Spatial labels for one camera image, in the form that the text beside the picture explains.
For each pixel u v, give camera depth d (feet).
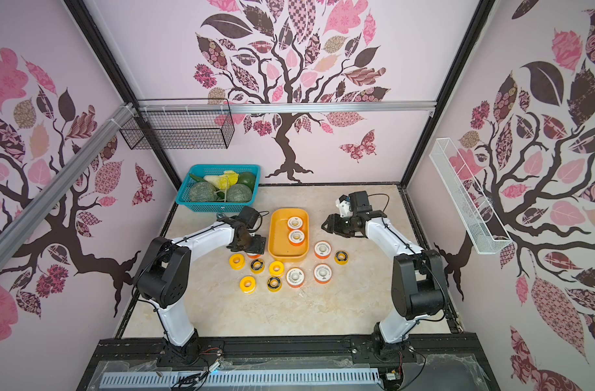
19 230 1.73
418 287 1.50
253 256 3.10
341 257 3.11
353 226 2.30
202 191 3.33
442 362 2.38
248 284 2.87
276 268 2.99
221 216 3.49
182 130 4.67
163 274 1.60
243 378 2.29
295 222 3.40
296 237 3.24
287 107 3.12
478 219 2.47
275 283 2.87
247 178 3.61
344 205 2.75
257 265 3.03
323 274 2.94
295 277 2.91
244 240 2.44
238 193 3.39
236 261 3.03
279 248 3.25
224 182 3.70
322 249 3.16
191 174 3.71
